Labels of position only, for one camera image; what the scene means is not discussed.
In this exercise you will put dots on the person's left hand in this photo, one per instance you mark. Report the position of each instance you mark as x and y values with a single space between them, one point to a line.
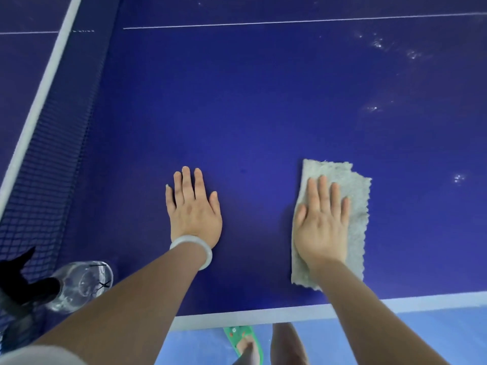
194 216

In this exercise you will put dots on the person's right hand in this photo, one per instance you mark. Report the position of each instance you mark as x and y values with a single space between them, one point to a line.
321 231

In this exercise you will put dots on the grey cleaning cloth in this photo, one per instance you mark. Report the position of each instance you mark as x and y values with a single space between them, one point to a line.
357 209

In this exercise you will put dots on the person's left forearm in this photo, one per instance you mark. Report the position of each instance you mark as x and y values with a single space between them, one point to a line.
125 307

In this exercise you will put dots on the person's right forearm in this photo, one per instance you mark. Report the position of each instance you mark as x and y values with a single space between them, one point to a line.
369 323

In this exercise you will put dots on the person's right leg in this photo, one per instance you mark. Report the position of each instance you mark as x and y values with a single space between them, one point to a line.
287 345

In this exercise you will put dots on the person's left foot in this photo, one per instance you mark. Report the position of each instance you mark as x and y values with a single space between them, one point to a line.
247 349

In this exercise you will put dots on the white jade bangle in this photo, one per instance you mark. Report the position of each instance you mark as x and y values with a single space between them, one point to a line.
190 238

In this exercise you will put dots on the blue table tennis table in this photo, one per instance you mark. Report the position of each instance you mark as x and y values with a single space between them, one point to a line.
247 110

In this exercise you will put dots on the green left slipper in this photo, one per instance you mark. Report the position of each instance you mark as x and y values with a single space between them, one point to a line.
234 334

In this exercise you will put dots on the blue table net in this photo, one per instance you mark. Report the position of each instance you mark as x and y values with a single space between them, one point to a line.
57 129

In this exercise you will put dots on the white shirt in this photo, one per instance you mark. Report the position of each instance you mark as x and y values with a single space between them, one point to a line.
38 357

